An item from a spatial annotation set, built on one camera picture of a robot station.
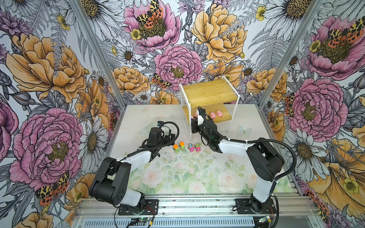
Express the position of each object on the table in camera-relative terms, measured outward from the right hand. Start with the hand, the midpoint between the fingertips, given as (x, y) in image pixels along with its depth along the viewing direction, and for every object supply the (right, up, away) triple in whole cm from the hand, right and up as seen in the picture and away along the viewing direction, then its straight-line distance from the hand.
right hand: (191, 122), depth 90 cm
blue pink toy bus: (0, -17, +4) cm, 17 cm away
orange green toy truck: (-10, -17, +4) cm, 20 cm away
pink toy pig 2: (+14, +4, +1) cm, 15 cm away
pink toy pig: (+3, +4, -10) cm, 11 cm away
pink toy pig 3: (+18, +5, +3) cm, 19 cm away
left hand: (-15, -10, +3) cm, 19 cm away
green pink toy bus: (+5, -18, +4) cm, 19 cm away
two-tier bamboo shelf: (+15, +13, -10) cm, 23 cm away
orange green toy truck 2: (-6, -15, +6) cm, 18 cm away
